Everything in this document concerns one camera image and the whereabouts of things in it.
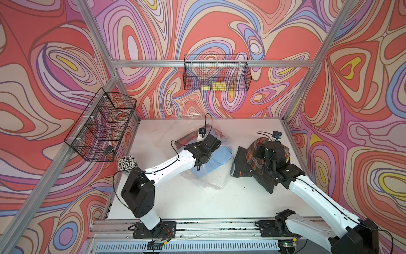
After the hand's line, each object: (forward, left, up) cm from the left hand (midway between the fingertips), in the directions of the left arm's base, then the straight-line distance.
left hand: (203, 148), depth 85 cm
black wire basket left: (-1, +50, +13) cm, 52 cm away
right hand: (-3, -30, +4) cm, 30 cm away
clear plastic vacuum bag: (-6, -9, -17) cm, 20 cm away
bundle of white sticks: (-10, +37, +2) cm, 39 cm away
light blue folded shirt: (+2, -10, -10) cm, 14 cm away
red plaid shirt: (-9, -28, -2) cm, 29 cm away
